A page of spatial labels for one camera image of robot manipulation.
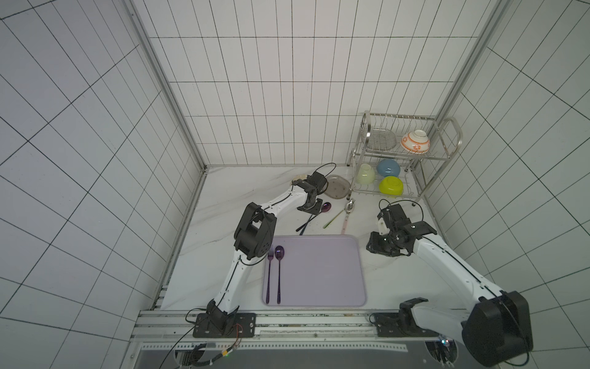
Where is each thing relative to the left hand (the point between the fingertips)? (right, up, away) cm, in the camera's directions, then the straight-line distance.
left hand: (308, 211), depth 99 cm
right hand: (+20, -11, -16) cm, 27 cm away
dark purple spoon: (+8, +1, +4) cm, 9 cm away
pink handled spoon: (+18, +1, +2) cm, 18 cm away
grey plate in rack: (+30, +30, -6) cm, 43 cm away
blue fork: (-1, -6, -1) cm, 6 cm away
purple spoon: (-12, -15, -11) cm, 22 cm away
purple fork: (-16, -16, -10) cm, 24 cm away
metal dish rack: (+35, +23, -13) cm, 44 cm away
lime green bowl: (+37, +11, +2) cm, 39 cm away
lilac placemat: (+2, -20, -15) cm, 25 cm away
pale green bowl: (+27, +17, +5) cm, 32 cm away
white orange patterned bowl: (+41, +28, -13) cm, 51 cm away
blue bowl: (+39, +20, +9) cm, 44 cm away
